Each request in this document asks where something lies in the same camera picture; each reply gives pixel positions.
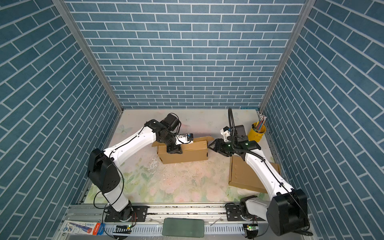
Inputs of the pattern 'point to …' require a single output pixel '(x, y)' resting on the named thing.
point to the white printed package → (90, 228)
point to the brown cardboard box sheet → (241, 175)
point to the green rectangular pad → (183, 227)
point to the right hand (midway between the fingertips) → (210, 146)
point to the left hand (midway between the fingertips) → (180, 147)
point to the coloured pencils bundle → (260, 123)
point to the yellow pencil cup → (256, 132)
